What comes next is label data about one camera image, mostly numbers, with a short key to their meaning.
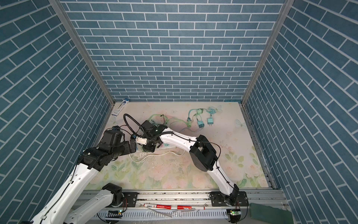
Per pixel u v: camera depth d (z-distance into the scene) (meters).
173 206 0.72
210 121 1.05
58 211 0.39
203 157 0.53
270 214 0.70
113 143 0.56
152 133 0.69
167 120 1.08
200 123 1.05
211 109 1.12
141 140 0.76
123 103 1.19
